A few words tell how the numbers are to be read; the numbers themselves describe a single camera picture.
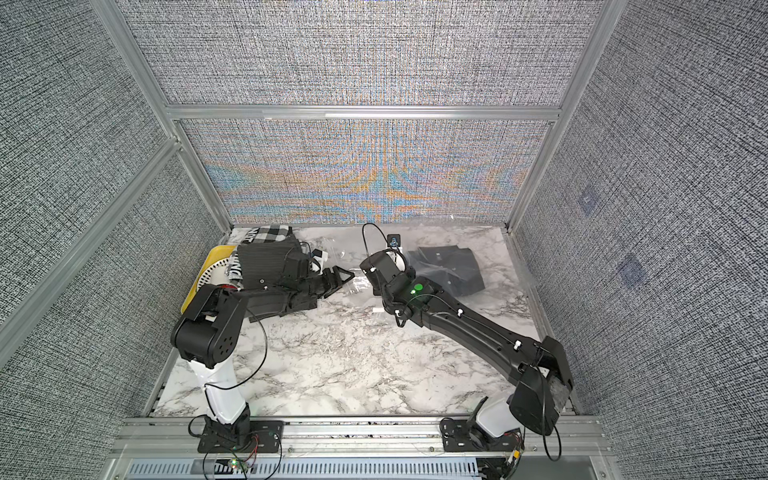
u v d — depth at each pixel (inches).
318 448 28.8
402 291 21.9
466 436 25.3
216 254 43.1
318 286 33.5
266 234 44.4
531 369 16.1
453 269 40.6
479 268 41.9
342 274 35.2
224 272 37.4
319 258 35.6
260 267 41.8
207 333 20.1
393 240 25.7
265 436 28.9
